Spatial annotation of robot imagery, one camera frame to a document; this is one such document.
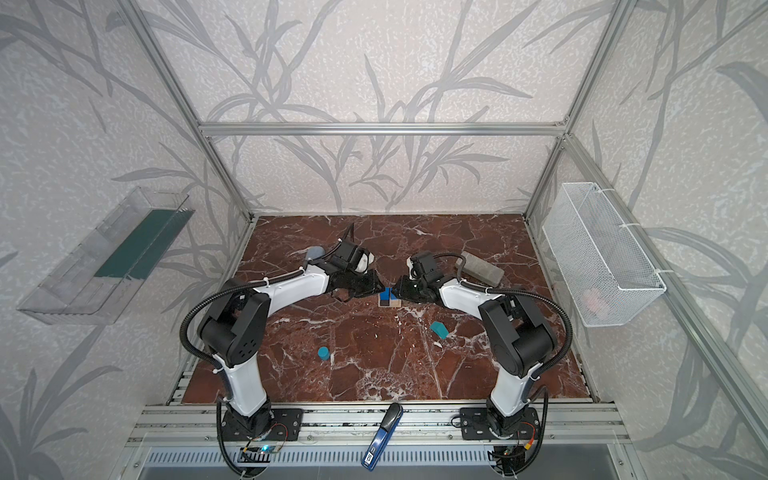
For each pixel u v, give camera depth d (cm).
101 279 65
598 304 72
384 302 93
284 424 73
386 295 91
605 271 62
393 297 89
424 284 74
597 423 75
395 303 93
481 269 100
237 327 49
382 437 69
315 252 108
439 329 88
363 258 79
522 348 48
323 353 84
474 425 73
